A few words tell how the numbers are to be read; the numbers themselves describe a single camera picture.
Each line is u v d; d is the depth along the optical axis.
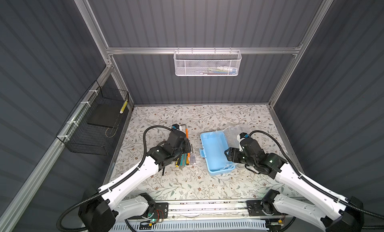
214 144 0.97
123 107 0.81
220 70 0.92
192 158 0.91
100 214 0.37
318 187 0.44
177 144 0.58
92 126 0.73
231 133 0.92
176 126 0.70
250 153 0.59
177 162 0.88
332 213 0.40
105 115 0.77
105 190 0.41
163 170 0.87
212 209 0.75
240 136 0.72
